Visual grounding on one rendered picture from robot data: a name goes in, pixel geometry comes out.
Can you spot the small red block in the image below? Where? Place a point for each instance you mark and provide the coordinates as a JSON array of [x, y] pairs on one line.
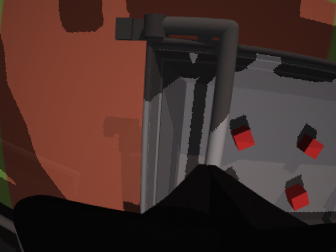
[[242, 137], [310, 146], [297, 196]]

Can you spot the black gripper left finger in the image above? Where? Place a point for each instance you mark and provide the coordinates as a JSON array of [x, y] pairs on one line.
[[179, 223]]

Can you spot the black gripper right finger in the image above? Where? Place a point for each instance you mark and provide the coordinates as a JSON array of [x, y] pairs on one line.
[[250, 223]]

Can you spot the grey plastic tray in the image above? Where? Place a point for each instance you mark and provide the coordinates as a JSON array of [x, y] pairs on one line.
[[280, 96]]

